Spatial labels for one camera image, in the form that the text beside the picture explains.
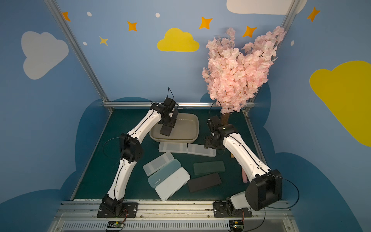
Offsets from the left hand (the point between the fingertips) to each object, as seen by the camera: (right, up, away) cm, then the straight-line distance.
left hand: (169, 120), depth 98 cm
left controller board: (-24, -53, -27) cm, 64 cm away
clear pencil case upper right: (+21, -20, 0) cm, 29 cm away
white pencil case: (+4, -37, -17) cm, 40 cm away
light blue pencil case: (-6, -35, -14) cm, 38 cm away
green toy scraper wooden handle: (+42, -23, -5) cm, 48 cm away
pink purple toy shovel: (+47, -34, -14) cm, 59 cm away
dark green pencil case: (+21, -30, -10) cm, 38 cm away
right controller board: (+38, -54, -25) cm, 71 cm away
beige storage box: (+12, -7, +9) cm, 16 cm away
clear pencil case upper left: (+3, -18, +1) cm, 19 cm away
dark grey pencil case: (-2, -6, -3) cm, 7 cm away
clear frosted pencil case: (-7, -27, -8) cm, 29 cm away
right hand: (+28, -13, -16) cm, 35 cm away
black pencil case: (+22, -36, -16) cm, 45 cm away
